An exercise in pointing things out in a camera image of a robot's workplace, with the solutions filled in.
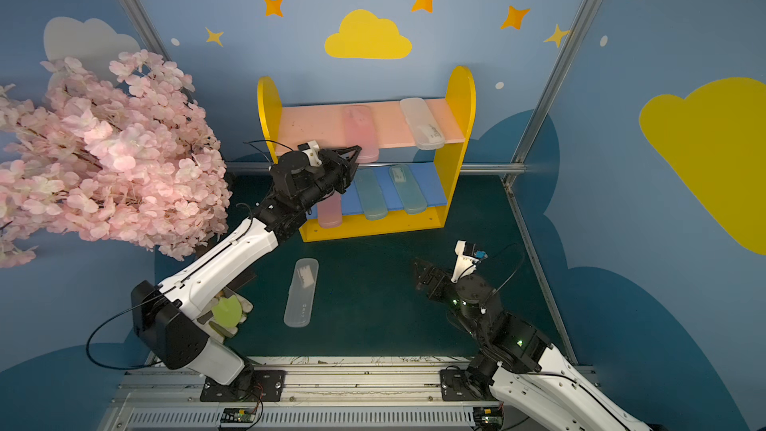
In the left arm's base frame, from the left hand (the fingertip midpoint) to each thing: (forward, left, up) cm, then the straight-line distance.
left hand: (362, 142), depth 67 cm
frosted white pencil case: (-18, +20, -45) cm, 52 cm away
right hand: (-20, -17, -19) cm, 32 cm away
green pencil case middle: (+9, -1, -29) cm, 30 cm away
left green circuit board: (-49, +29, -45) cm, 73 cm away
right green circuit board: (-48, -33, -47) cm, 75 cm away
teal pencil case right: (+14, -13, -30) cm, 35 cm away
